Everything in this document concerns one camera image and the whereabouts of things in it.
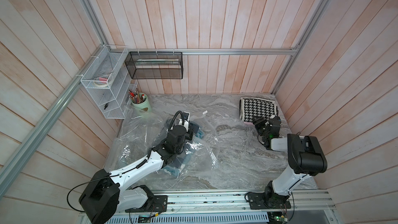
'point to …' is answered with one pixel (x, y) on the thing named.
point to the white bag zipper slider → (204, 112)
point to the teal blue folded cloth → (180, 160)
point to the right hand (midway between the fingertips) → (254, 117)
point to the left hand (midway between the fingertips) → (188, 123)
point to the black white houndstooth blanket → (250, 107)
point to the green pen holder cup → (140, 103)
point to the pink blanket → (249, 123)
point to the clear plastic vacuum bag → (138, 135)
